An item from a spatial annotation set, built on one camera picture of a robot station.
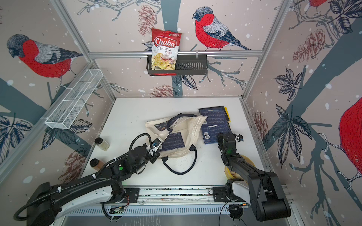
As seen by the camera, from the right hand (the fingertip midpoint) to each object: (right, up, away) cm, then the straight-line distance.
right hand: (218, 130), depth 90 cm
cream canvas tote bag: (-19, +3, 0) cm, 19 cm away
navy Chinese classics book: (+2, +7, +11) cm, 14 cm away
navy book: (-29, -7, +2) cm, 30 cm away
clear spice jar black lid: (-73, -8, -4) cm, 74 cm away
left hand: (-35, -5, -12) cm, 37 cm away
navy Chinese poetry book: (-5, -3, 0) cm, 6 cm away
